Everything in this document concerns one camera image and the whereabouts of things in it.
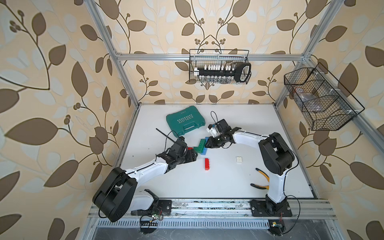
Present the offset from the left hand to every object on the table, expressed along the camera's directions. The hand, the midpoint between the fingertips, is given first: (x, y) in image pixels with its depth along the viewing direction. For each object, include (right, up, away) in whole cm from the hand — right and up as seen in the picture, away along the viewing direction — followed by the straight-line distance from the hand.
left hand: (194, 155), depth 86 cm
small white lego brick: (+27, -3, +3) cm, 27 cm away
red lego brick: (-3, +2, +9) cm, 9 cm away
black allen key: (-20, +10, +16) cm, 28 cm away
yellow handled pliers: (+36, -16, -6) cm, 39 cm away
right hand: (+8, +4, +8) cm, 12 cm away
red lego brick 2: (+7, -6, +2) cm, 10 cm away
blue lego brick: (+7, +2, +7) cm, 10 cm away
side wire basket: (+65, +28, -14) cm, 73 cm away
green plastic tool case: (-8, +19, +19) cm, 28 cm away
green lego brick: (+3, +2, +7) cm, 8 cm away
